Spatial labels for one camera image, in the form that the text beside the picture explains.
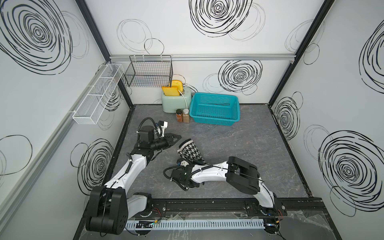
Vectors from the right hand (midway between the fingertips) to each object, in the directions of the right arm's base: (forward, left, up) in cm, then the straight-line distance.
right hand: (199, 163), depth 87 cm
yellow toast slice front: (+43, +19, +19) cm, 51 cm away
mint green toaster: (+41, +22, +8) cm, 47 cm away
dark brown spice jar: (+33, +15, +5) cm, 37 cm away
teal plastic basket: (+47, -12, -3) cm, 49 cm away
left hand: (+7, +11, +17) cm, 21 cm away
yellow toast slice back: (+50, +16, +19) cm, 56 cm away
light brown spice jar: (+32, +10, +6) cm, 34 cm away
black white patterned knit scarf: (+5, +7, +8) cm, 12 cm away
